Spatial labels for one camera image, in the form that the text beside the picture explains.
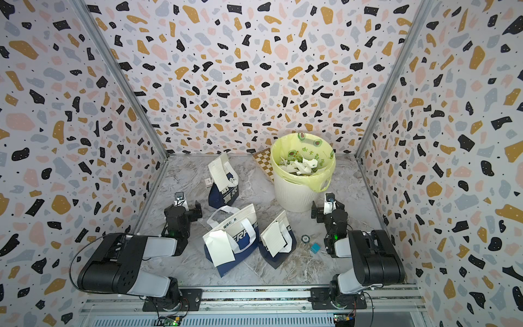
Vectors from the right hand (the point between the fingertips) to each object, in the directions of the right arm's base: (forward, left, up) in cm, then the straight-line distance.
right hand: (326, 200), depth 91 cm
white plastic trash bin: (-1, +16, +4) cm, 16 cm away
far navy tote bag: (+2, +45, 0) cm, 45 cm away
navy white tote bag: (-20, +34, +13) cm, 42 cm away
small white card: (+14, +59, -5) cm, 61 cm away
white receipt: (-28, +39, +14) cm, 50 cm away
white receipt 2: (-23, +23, +11) cm, 34 cm away
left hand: (-3, +63, +1) cm, 63 cm away
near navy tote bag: (-20, +17, +4) cm, 26 cm away
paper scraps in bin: (+9, +10, +12) cm, 19 cm away
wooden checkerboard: (+32, +31, -5) cm, 45 cm away
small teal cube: (-18, +6, -8) cm, 21 cm away
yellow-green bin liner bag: (+19, +8, +16) cm, 26 cm away
